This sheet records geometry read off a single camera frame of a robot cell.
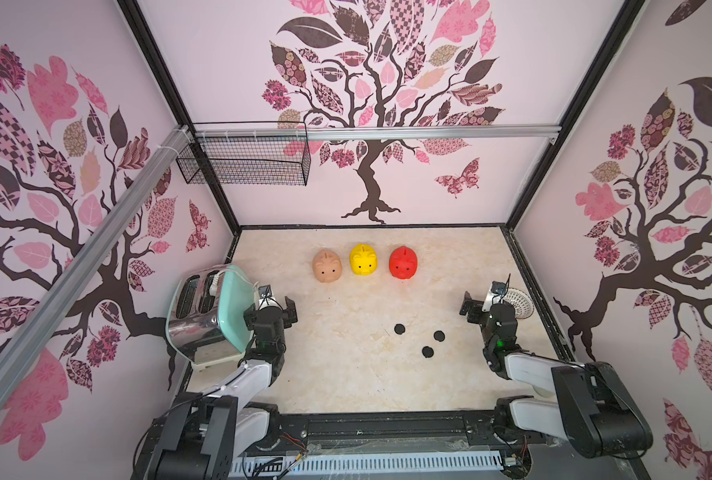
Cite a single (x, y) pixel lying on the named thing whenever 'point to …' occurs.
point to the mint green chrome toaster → (205, 314)
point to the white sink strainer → (522, 304)
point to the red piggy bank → (403, 262)
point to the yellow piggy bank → (363, 260)
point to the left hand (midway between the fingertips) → (274, 305)
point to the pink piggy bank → (327, 266)
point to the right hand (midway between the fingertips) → (485, 293)
